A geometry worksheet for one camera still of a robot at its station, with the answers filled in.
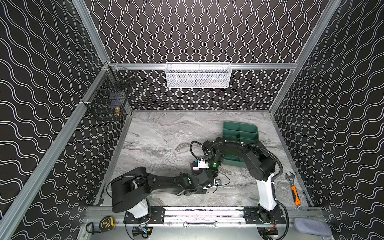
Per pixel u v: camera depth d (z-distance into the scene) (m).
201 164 0.82
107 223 0.70
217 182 0.73
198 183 0.64
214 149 0.73
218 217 0.76
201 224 0.72
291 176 0.87
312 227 0.69
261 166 0.53
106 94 0.93
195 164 0.82
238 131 1.00
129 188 0.47
